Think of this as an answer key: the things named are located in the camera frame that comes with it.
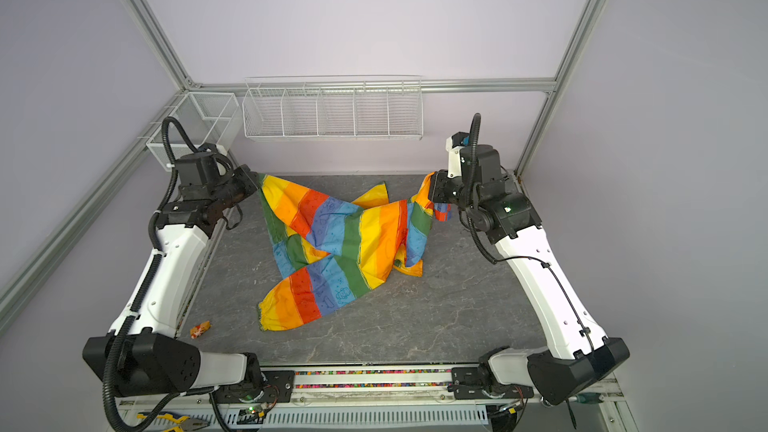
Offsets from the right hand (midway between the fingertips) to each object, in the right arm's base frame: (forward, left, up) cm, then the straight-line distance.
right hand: (433, 178), depth 69 cm
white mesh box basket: (+35, +73, -7) cm, 81 cm away
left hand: (+5, +44, -4) cm, 44 cm away
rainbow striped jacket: (-6, +23, -20) cm, 31 cm away
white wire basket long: (+38, +30, -5) cm, 49 cm away
